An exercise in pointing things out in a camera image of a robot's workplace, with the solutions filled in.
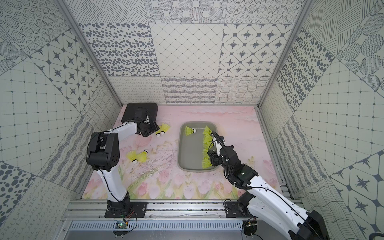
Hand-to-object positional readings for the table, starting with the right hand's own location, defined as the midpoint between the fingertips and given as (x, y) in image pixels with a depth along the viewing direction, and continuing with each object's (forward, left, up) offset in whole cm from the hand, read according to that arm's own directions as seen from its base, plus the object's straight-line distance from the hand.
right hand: (215, 150), depth 80 cm
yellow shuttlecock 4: (+9, +4, -9) cm, 13 cm away
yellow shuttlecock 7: (+22, +35, -10) cm, 43 cm away
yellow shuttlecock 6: (-3, +5, -8) cm, 10 cm away
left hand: (+20, +35, -7) cm, 41 cm away
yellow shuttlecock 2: (+20, +4, -10) cm, 23 cm away
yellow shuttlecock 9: (+1, +50, -10) cm, 51 cm away
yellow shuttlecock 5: (+4, +5, -13) cm, 15 cm away
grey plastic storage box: (+9, +15, -13) cm, 22 cm away
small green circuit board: (-33, +47, -15) cm, 60 cm away
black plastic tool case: (+18, +43, +13) cm, 48 cm away
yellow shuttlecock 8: (+1, +44, -11) cm, 45 cm away
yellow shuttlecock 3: (+15, +3, -10) cm, 18 cm away
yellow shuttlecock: (+20, +16, -9) cm, 27 cm away
